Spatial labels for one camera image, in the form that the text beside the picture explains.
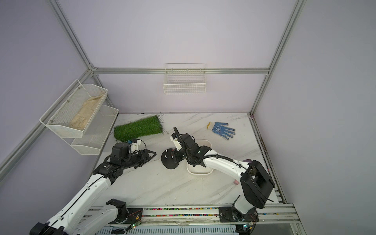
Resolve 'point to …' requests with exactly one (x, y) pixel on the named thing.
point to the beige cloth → (81, 121)
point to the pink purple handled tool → (236, 182)
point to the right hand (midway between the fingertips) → (174, 154)
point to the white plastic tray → (200, 169)
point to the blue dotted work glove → (223, 131)
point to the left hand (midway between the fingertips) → (153, 157)
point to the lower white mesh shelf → (97, 133)
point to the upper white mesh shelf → (73, 111)
